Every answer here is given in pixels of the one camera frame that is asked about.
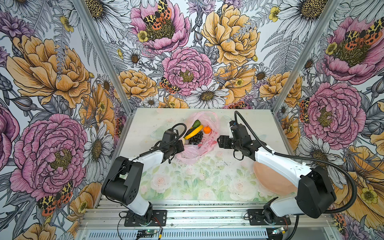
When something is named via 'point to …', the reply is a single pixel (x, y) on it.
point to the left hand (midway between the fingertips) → (182, 149)
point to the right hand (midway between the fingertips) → (223, 144)
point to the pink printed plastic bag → (211, 125)
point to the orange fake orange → (207, 129)
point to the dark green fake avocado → (196, 124)
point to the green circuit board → (149, 232)
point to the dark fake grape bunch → (196, 140)
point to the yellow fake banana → (193, 132)
